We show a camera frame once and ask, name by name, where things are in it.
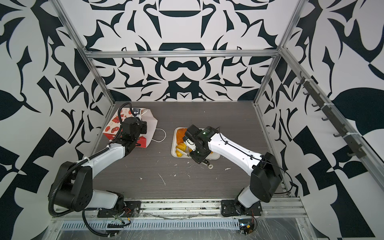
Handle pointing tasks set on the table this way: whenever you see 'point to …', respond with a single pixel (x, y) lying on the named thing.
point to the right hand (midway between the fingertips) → (198, 156)
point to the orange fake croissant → (180, 133)
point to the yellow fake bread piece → (178, 154)
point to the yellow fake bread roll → (181, 146)
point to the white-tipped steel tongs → (205, 162)
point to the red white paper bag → (113, 130)
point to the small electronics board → (246, 226)
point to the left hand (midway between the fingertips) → (140, 117)
